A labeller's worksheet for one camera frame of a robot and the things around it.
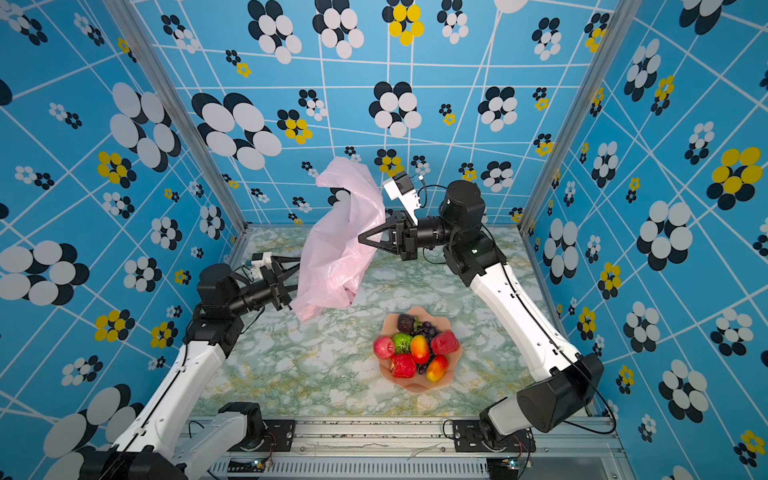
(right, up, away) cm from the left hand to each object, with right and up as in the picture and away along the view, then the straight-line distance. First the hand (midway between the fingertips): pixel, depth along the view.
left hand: (309, 272), depth 69 cm
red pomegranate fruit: (+34, -20, +10) cm, 40 cm away
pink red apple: (+17, -21, +9) cm, 29 cm away
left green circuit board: (-16, -47, +2) cm, 50 cm away
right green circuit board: (+46, -47, +1) cm, 66 cm away
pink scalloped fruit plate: (+27, -31, +10) cm, 42 cm away
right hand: (+14, +6, -14) cm, 21 cm away
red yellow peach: (+32, -26, +9) cm, 42 cm away
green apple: (+22, -21, +13) cm, 33 cm away
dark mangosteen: (+23, -16, +15) cm, 32 cm away
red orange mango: (+27, -21, +9) cm, 35 cm away
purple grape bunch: (+30, -18, +15) cm, 38 cm away
